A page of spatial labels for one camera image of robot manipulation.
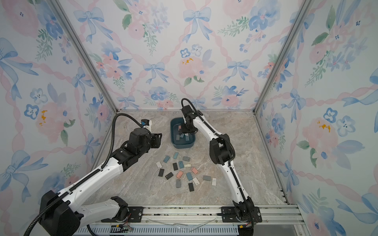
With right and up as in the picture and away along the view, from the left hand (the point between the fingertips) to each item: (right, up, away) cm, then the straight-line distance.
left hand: (160, 133), depth 79 cm
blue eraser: (+14, -4, +24) cm, 28 cm away
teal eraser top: (+7, -15, +16) cm, 23 cm away
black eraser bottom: (+17, -30, +4) cm, 35 cm away
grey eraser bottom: (+10, -29, +5) cm, 31 cm away
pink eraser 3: (+19, -23, +9) cm, 31 cm away
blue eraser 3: (+1, -17, +15) cm, 23 cm away
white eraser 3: (+30, -28, +5) cm, 41 cm away
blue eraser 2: (+10, -3, +24) cm, 26 cm away
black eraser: (+7, -21, +11) cm, 25 cm away
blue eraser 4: (+11, -20, +12) cm, 25 cm away
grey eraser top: (+14, -17, +14) cm, 26 cm away
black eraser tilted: (+4, -25, +8) cm, 27 cm away
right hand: (+14, +1, +24) cm, 28 cm away
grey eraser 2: (+26, -26, +7) cm, 38 cm away
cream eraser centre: (+15, -20, +11) cm, 27 cm away
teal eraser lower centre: (+16, -26, +9) cm, 32 cm away
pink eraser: (+9, +3, +25) cm, 27 cm away
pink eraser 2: (+10, -25, +8) cm, 28 cm away
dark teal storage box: (+5, +6, +29) cm, 30 cm away
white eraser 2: (+20, -28, +5) cm, 34 cm away
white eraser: (-3, -20, +11) cm, 23 cm away
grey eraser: (+7, -4, +24) cm, 25 cm away
